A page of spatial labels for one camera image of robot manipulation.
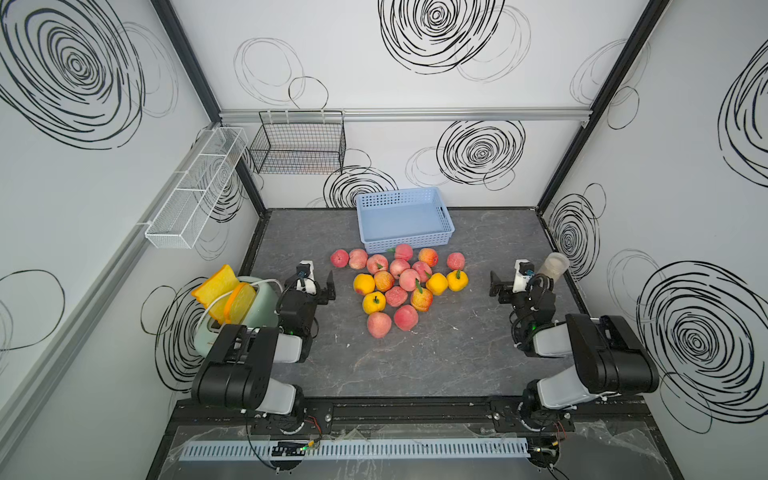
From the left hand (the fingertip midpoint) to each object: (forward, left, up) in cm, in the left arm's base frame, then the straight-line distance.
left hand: (313, 271), depth 89 cm
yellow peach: (0, -15, -6) cm, 16 cm away
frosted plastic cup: (+6, -75, -1) cm, 75 cm away
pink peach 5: (-13, -20, -6) cm, 25 cm away
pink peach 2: (+9, -12, -6) cm, 16 cm away
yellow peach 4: (-7, -19, -5) cm, 20 cm away
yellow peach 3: (+2, -45, -5) cm, 45 cm away
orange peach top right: (+11, -36, -6) cm, 38 cm away
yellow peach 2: (0, -38, -5) cm, 38 cm away
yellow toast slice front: (-14, +14, +9) cm, 22 cm away
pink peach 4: (-4, -25, -6) cm, 26 cm away
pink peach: (+10, -6, -6) cm, 13 cm away
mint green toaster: (-16, +9, +4) cm, 19 cm away
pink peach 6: (-11, -28, -6) cm, 31 cm away
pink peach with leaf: (+7, -18, -4) cm, 20 cm away
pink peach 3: (+13, -27, -6) cm, 31 cm away
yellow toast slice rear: (-10, +21, +9) cm, 25 cm away
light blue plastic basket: (+31, -27, -7) cm, 42 cm away
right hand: (+2, -60, 0) cm, 60 cm away
